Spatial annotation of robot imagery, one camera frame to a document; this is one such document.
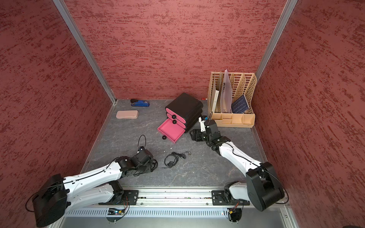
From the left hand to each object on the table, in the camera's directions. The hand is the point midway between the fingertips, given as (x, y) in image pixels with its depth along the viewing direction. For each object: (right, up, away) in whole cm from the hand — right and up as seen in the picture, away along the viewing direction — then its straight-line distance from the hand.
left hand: (148, 170), depth 83 cm
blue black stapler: (-19, +43, +31) cm, 56 cm away
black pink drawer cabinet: (+22, +36, +9) cm, 43 cm away
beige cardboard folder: (+42, +50, +4) cm, 66 cm away
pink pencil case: (-24, +33, +27) cm, 49 cm away
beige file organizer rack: (+66, +57, +21) cm, 89 cm away
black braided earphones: (+20, +7, +6) cm, 22 cm away
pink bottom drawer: (+12, +22, +16) cm, 30 cm away
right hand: (+28, +21, +3) cm, 35 cm away
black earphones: (+4, +2, +2) cm, 5 cm away
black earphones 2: (+14, +3, +2) cm, 14 cm away
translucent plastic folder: (+54, +48, +24) cm, 76 cm away
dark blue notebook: (+63, +40, +20) cm, 77 cm away
